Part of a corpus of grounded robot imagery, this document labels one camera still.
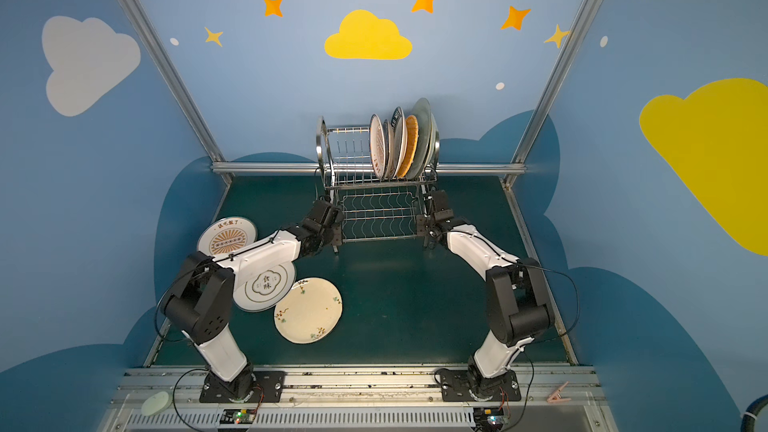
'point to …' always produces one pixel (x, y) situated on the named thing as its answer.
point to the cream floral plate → (308, 311)
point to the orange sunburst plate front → (377, 146)
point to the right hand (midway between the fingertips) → (430, 216)
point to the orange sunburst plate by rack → (225, 235)
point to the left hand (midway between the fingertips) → (340, 230)
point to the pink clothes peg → (557, 397)
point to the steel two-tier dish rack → (374, 210)
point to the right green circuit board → (488, 418)
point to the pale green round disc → (156, 403)
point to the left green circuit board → (238, 416)
